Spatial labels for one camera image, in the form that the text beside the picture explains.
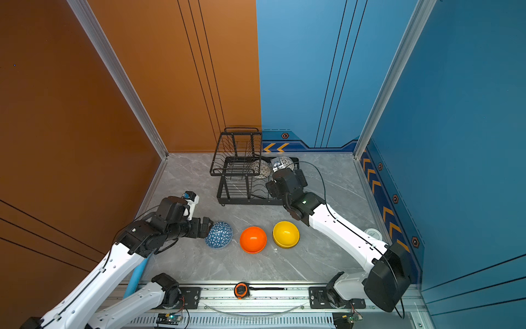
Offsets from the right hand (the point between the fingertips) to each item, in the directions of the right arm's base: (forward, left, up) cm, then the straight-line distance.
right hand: (285, 175), depth 80 cm
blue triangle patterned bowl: (-15, +28, -22) cm, 39 cm away
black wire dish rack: (+17, +20, -18) cm, 32 cm away
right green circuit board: (-44, -20, -25) cm, 54 cm away
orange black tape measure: (-36, +16, -22) cm, 45 cm away
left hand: (-15, +30, -6) cm, 35 cm away
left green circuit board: (-44, +41, -26) cm, 66 cm away
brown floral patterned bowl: (+3, +10, 0) cm, 10 cm away
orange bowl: (-17, +13, -22) cm, 31 cm away
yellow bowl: (-15, 0, -20) cm, 25 cm away
